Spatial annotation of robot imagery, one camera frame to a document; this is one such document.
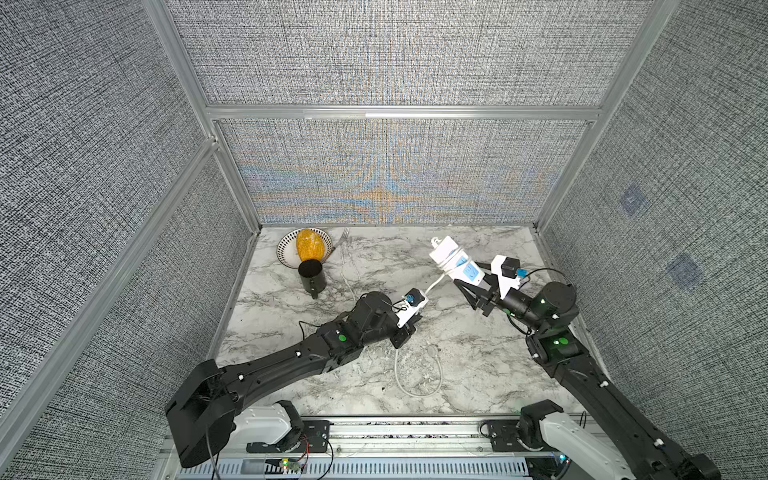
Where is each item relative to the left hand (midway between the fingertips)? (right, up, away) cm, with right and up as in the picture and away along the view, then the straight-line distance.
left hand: (424, 314), depth 75 cm
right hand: (+9, +13, -8) cm, 17 cm away
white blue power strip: (+5, +13, -10) cm, 18 cm away
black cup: (-33, +8, +23) cm, 41 cm away
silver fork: (-25, +23, +42) cm, 55 cm away
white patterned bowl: (-46, +18, +36) cm, 60 cm away
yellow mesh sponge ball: (-37, +19, +31) cm, 52 cm away
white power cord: (+4, -13, +11) cm, 17 cm away
